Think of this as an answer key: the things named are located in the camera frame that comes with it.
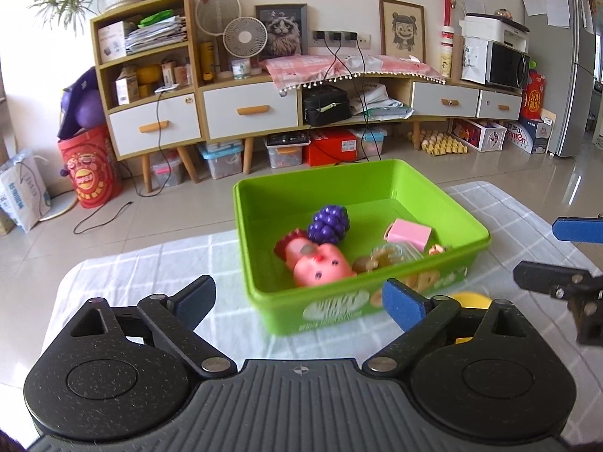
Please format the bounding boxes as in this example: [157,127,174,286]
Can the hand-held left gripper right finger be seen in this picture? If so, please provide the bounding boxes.
[363,278,528,380]

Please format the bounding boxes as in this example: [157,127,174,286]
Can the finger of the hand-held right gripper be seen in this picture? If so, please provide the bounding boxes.
[513,260,603,299]
[552,217,603,242]

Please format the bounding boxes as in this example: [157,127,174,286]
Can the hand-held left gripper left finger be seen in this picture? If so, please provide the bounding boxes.
[68,274,239,380]

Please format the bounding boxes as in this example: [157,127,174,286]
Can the clear pink capsule ball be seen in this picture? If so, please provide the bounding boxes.
[370,241,425,268]

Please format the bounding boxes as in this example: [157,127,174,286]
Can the pink toy block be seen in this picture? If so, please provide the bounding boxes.
[384,219,433,252]

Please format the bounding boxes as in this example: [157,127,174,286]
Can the green plastic box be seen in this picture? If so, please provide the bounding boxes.
[232,159,491,337]

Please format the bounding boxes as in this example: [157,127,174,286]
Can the pink toy chicken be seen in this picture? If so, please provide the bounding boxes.
[274,227,357,289]

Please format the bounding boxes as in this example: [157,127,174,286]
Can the purple toy grapes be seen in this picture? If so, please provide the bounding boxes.
[308,205,352,246]

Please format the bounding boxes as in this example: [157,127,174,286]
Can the white checked table cloth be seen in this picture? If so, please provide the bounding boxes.
[42,181,603,387]

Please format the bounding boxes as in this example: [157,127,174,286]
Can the yellow toy colander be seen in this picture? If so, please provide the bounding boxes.
[447,292,493,344]

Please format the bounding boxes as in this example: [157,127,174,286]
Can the white blue cardboard box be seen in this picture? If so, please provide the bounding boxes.
[504,115,554,154]

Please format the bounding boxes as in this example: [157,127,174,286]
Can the clear storage box pink contents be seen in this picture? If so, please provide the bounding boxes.
[150,153,185,188]

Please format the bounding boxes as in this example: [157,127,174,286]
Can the white red cardboard box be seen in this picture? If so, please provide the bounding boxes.
[450,118,507,152]

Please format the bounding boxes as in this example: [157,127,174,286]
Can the red gift box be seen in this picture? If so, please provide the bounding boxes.
[520,73,547,121]

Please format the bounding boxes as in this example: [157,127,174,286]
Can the clear storage box blue lid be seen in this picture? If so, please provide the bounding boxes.
[198,141,243,180]

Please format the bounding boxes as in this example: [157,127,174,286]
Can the silver fridge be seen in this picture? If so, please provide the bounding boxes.
[520,0,603,158]

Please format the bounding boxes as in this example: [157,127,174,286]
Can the egg tray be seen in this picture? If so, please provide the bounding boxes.
[407,129,471,156]

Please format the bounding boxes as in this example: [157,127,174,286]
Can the red bucket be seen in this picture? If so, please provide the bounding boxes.
[58,125,124,209]

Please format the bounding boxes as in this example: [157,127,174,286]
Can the clear storage box black lid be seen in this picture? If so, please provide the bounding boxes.
[265,133,312,169]

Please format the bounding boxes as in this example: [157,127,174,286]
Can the black microwave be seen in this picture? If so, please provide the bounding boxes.
[485,40,531,90]

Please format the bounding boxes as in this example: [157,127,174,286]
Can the low wooden cabinet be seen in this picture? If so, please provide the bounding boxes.
[299,73,523,151]

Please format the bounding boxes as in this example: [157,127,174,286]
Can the white paper bag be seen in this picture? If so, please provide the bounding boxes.
[0,150,52,232]

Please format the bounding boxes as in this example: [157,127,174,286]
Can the stack of papers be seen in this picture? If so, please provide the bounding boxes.
[353,80,415,121]

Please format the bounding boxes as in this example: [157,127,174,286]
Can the black bag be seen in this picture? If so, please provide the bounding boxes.
[302,85,353,128]

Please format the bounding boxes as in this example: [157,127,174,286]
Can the white printer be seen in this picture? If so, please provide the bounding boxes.
[459,12,529,52]

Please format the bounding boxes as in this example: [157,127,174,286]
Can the wooden shelf cabinet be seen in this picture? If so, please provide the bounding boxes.
[89,0,302,194]

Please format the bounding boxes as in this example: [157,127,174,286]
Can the white tube red print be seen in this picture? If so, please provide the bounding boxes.
[440,26,455,78]

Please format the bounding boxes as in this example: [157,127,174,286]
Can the yellow box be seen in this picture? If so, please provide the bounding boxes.
[136,65,163,96]

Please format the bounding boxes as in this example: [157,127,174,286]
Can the purple plush toy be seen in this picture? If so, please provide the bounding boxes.
[57,67,105,141]

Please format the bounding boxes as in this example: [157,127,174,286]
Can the pink checked cloth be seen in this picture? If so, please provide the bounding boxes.
[260,54,446,97]

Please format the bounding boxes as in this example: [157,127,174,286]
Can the framed cartoon girl picture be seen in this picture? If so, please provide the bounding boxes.
[378,0,426,64]

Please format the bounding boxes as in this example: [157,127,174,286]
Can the small white desk fan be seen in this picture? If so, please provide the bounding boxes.
[223,16,268,80]

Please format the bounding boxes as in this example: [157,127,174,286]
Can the white box on shelf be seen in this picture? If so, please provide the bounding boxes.
[97,21,133,62]

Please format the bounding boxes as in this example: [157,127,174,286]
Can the framed cat picture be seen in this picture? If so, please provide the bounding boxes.
[255,3,309,62]

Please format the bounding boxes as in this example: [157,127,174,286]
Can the large white round fan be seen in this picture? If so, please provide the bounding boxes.
[195,0,242,81]

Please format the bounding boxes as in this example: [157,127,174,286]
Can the black floor cable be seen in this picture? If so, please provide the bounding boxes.
[73,202,135,235]

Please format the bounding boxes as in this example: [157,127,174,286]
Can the small white drawer orange handle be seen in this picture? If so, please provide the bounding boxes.
[477,90,523,121]

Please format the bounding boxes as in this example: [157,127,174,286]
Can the wall power outlets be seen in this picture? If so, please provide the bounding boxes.
[311,29,370,48]

